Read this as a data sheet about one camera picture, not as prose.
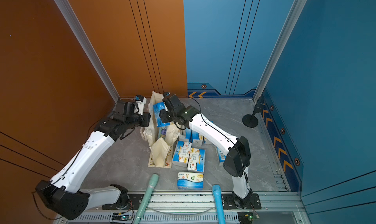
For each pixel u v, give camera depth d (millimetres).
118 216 725
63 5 719
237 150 452
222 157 820
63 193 371
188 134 892
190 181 724
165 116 684
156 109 761
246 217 696
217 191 735
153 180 773
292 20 773
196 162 796
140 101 649
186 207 724
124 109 538
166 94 681
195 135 891
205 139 893
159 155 725
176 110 582
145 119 656
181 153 830
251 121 1042
